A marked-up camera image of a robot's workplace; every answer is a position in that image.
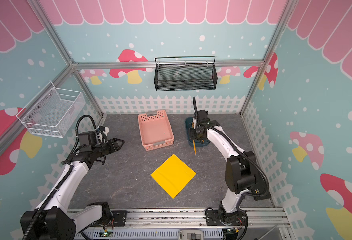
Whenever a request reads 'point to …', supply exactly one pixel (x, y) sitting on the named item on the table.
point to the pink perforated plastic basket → (155, 129)
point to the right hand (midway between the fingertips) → (191, 135)
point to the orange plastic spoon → (195, 148)
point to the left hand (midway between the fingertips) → (121, 145)
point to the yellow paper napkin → (173, 175)
